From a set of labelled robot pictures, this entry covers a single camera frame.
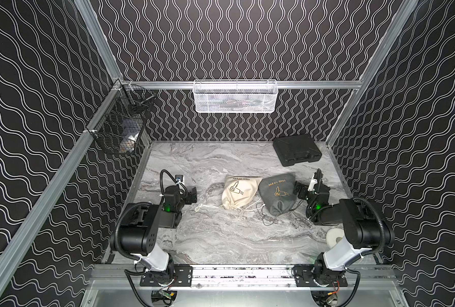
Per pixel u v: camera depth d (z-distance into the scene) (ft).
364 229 1.56
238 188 3.04
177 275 2.45
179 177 2.74
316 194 2.40
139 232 1.52
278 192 2.98
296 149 3.63
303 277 2.42
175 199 2.42
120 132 3.08
